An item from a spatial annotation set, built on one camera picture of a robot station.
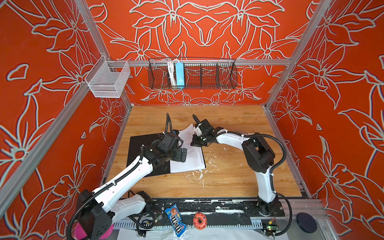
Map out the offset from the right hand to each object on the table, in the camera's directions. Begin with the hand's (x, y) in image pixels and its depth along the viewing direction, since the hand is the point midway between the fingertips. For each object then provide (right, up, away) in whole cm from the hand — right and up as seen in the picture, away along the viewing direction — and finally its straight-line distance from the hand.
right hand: (187, 143), depth 92 cm
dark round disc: (+57, -34, -24) cm, 70 cm away
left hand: (-4, -1, -15) cm, 15 cm away
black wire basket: (+6, +46, +5) cm, 47 cm away
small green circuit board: (+40, -35, -24) cm, 59 cm away
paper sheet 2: (+4, -10, -5) cm, 12 cm away
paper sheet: (-1, +5, +9) cm, 10 cm away
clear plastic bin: (-51, +37, -4) cm, 64 cm away
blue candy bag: (-6, -31, -23) cm, 39 cm away
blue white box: (-5, +43, -3) cm, 43 cm away
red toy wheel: (+6, -32, -24) cm, 41 cm away
